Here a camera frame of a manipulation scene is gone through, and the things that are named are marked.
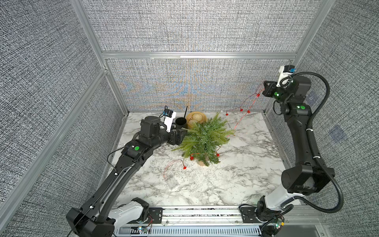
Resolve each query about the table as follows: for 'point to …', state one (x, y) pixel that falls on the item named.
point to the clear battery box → (171, 182)
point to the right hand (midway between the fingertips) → (268, 76)
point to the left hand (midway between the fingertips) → (183, 127)
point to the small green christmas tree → (204, 139)
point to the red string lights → (247, 107)
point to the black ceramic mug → (180, 122)
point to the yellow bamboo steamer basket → (195, 117)
